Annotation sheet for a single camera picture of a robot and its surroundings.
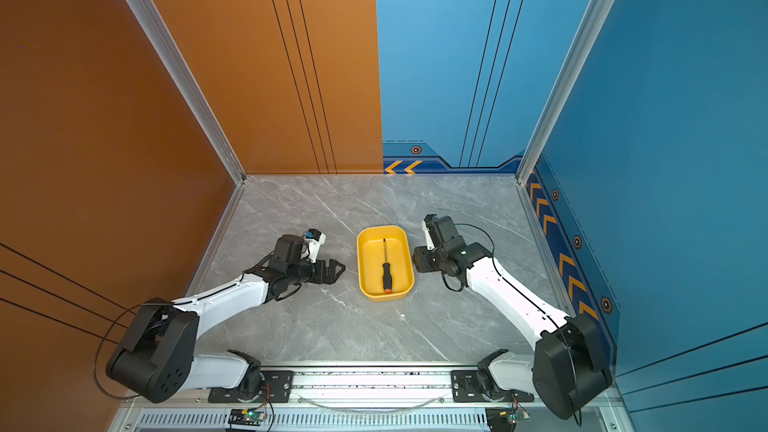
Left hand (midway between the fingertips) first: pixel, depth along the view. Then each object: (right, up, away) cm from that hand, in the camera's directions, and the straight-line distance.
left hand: (334, 263), depth 90 cm
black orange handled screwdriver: (+16, -4, +2) cm, 16 cm away
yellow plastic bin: (+10, 0, +5) cm, 12 cm away
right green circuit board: (+43, -33, -20) cm, 58 cm away
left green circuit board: (-17, -33, -19) cm, 41 cm away
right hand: (+25, +3, -5) cm, 26 cm away
